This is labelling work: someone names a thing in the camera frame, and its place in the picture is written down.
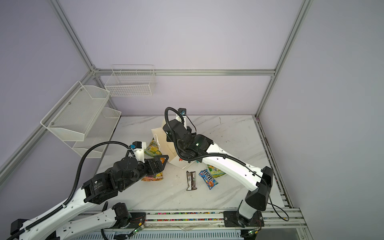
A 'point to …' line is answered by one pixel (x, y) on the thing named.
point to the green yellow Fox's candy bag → (215, 172)
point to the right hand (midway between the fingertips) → (171, 126)
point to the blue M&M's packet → (209, 180)
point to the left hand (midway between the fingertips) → (161, 159)
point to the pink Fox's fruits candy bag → (158, 176)
